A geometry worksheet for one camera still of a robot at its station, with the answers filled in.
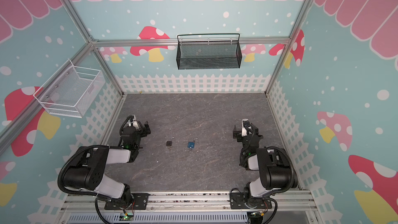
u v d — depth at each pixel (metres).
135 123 0.82
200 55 0.96
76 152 0.49
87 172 0.45
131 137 0.71
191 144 0.92
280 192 0.49
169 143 0.94
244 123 0.78
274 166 0.51
